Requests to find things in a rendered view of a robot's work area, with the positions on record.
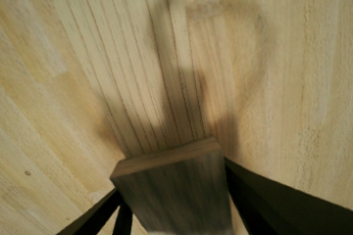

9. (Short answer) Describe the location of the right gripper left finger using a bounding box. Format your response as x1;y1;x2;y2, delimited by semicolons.
56;188;133;235

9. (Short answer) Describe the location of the light wooden beam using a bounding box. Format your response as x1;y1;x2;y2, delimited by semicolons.
52;0;209;158

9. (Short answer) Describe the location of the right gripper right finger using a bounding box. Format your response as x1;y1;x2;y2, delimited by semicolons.
224;157;353;235

